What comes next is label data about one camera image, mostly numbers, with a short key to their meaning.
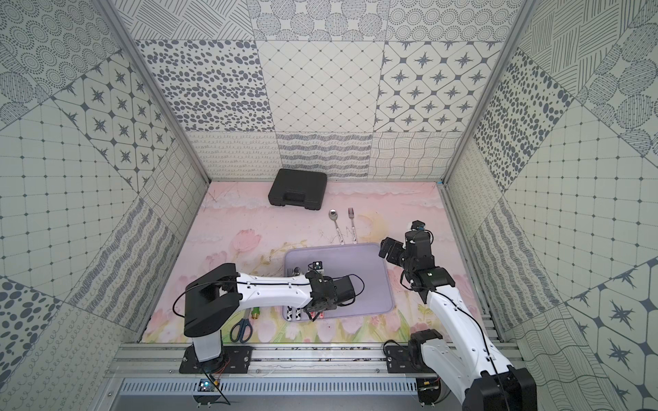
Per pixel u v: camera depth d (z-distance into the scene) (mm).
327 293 636
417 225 729
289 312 818
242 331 798
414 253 606
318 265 782
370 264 945
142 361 747
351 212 1104
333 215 1070
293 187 1122
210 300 486
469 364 413
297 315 814
